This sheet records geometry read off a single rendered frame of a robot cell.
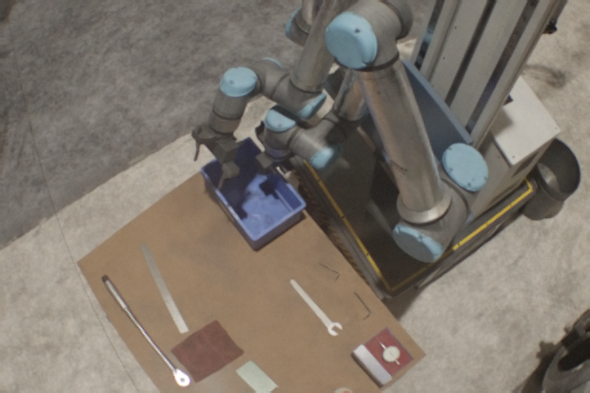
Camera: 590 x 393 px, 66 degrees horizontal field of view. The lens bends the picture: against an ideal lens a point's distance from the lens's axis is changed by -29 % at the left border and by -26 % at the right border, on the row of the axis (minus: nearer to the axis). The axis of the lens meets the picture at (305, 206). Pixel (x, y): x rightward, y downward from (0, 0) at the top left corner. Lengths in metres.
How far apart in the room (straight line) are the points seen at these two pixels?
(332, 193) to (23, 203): 1.55
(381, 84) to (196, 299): 1.00
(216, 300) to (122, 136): 1.14
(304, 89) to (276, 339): 0.78
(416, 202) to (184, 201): 0.87
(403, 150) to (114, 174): 1.63
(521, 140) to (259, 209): 0.94
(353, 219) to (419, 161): 0.87
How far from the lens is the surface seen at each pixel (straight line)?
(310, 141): 1.61
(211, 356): 1.83
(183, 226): 1.97
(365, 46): 1.10
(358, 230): 2.16
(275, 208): 1.99
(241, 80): 1.49
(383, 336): 1.90
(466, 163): 1.58
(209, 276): 1.91
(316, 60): 1.46
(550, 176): 2.86
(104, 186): 2.64
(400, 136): 1.28
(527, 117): 2.01
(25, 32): 3.60
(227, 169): 1.61
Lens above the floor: 2.29
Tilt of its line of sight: 66 degrees down
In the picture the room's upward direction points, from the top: 13 degrees clockwise
